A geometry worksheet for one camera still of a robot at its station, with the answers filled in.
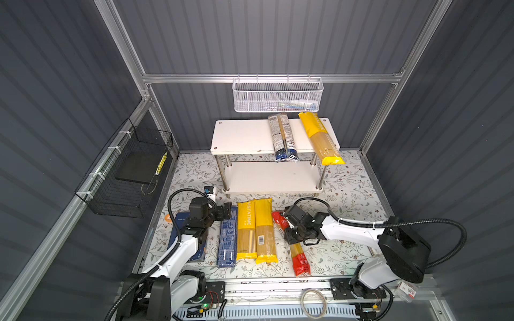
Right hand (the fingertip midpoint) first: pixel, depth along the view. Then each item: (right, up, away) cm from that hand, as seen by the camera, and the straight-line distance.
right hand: (288, 236), depth 85 cm
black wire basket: (-63, +25, -13) cm, 69 cm away
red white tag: (+42, -15, -13) cm, 46 cm away
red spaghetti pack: (+3, -5, -10) cm, 12 cm away
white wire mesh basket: (-2, +76, +38) cm, 85 cm away
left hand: (-29, +14, +1) cm, 32 cm away
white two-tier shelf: (-15, +42, -7) cm, 45 cm away
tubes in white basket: (+3, +59, +6) cm, 59 cm away
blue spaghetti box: (-26, -1, -3) cm, 26 cm away
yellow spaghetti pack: (-10, 0, -1) cm, 10 cm away
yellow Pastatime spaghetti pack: (-18, +2, +1) cm, 18 cm away
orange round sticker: (-57, +6, +9) cm, 58 cm away
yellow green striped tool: (-51, +32, -7) cm, 61 cm away
